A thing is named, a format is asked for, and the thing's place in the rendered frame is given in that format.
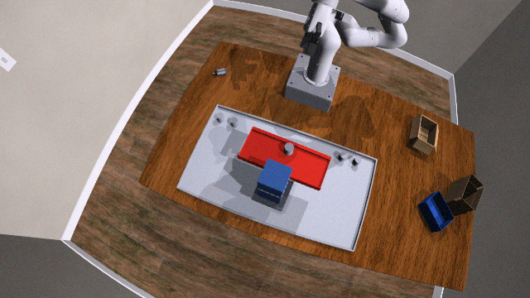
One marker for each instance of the blue open bin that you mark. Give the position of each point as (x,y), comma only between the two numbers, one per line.
(437,214)

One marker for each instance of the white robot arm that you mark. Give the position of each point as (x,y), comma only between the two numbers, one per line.
(391,13)

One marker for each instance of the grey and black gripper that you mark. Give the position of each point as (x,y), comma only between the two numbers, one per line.
(314,26)

